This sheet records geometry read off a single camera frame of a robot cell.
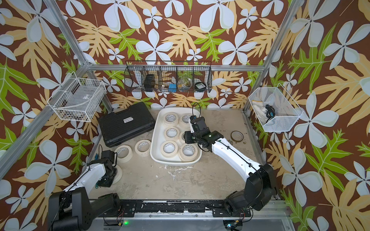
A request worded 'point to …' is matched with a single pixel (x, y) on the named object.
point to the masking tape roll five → (170, 118)
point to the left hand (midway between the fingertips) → (112, 176)
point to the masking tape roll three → (118, 174)
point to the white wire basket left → (78, 98)
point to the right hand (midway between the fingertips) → (185, 135)
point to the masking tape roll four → (169, 148)
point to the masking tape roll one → (124, 153)
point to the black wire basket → (168, 76)
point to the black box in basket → (149, 82)
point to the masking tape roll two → (142, 147)
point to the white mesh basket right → (276, 110)
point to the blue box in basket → (172, 87)
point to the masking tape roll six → (188, 152)
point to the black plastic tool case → (132, 121)
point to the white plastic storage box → (162, 132)
